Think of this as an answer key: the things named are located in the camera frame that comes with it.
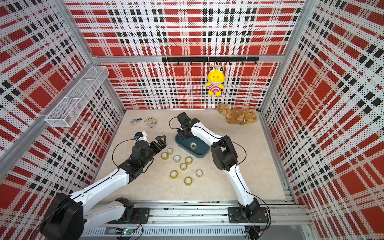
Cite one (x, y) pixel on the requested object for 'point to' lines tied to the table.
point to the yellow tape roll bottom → (188, 181)
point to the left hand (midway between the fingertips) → (164, 139)
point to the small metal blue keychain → (135, 120)
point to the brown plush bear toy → (238, 116)
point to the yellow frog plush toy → (215, 77)
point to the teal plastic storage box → (197, 148)
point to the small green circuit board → (126, 231)
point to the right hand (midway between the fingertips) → (185, 134)
